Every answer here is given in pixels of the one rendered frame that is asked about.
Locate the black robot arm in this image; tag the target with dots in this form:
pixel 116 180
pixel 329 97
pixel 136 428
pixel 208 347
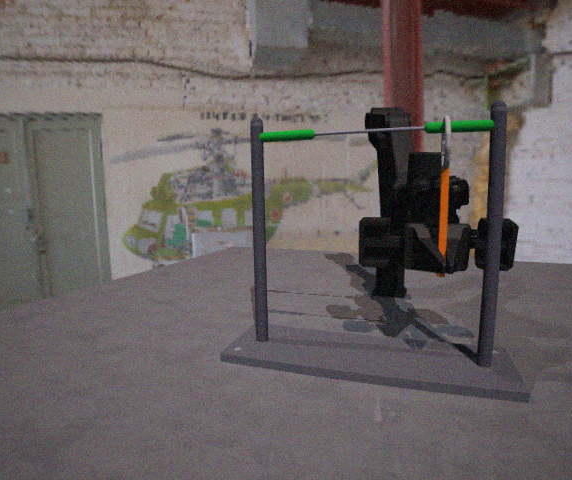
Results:
pixel 407 180

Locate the grey loop with orange handle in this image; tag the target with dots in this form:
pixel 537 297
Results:
pixel 443 210

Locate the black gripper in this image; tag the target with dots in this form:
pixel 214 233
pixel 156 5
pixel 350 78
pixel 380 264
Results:
pixel 420 244

